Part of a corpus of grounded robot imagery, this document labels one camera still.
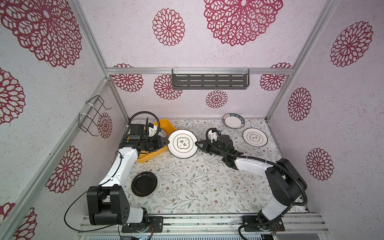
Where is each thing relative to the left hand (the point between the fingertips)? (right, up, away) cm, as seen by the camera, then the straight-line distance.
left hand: (167, 145), depth 82 cm
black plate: (-14, -23, +4) cm, 27 cm away
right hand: (+15, +2, +1) cm, 15 cm away
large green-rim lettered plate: (-7, +6, +24) cm, 26 cm away
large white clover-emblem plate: (+8, +1, +1) cm, 8 cm away
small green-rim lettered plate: (+47, +16, +39) cm, 63 cm away
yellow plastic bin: (-4, +11, +29) cm, 31 cm away
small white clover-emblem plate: (+60, +4, +27) cm, 66 cm away
